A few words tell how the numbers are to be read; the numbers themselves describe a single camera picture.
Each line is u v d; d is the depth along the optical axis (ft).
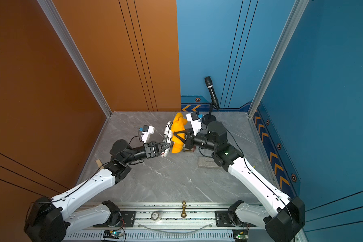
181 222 2.40
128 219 2.41
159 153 2.15
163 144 2.04
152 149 1.94
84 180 1.63
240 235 2.33
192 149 3.15
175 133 2.07
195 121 1.89
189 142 1.87
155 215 2.28
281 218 1.22
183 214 2.43
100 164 3.02
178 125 1.96
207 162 2.94
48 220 1.28
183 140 2.05
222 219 2.38
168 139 2.04
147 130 2.09
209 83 3.17
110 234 2.33
